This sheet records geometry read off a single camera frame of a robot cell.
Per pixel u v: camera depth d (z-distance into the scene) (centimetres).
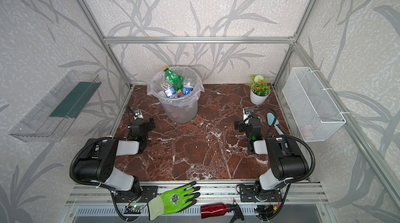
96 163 45
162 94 83
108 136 100
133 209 72
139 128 71
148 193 74
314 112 62
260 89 97
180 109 86
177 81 88
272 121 101
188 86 84
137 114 80
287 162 45
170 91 81
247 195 73
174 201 71
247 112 81
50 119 63
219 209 67
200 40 99
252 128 70
